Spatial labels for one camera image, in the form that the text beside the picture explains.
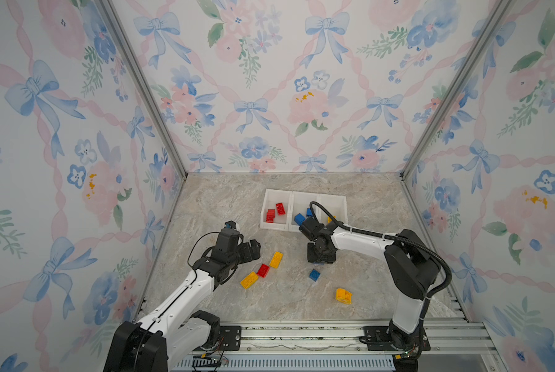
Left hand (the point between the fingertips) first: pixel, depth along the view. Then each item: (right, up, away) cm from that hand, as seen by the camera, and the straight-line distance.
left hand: (251, 245), depth 85 cm
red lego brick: (+7, +11, +19) cm, 23 cm away
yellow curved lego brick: (+25, +11, -17) cm, 32 cm away
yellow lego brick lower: (-1, -13, +1) cm, 13 cm away
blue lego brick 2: (+26, -8, +4) cm, 27 cm away
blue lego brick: (+19, +8, +16) cm, 26 cm away
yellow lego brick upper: (+9, -7, +5) cm, 12 cm away
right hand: (+24, -6, +7) cm, 26 cm away
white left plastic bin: (+7, +18, +21) cm, 28 cm away
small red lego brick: (+6, +9, +16) cm, 19 cm away
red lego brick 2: (+4, -10, +3) cm, 11 cm away
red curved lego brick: (+11, +13, +20) cm, 26 cm away
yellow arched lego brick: (+33, -16, -6) cm, 37 cm away
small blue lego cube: (+23, -11, +1) cm, 26 cm away
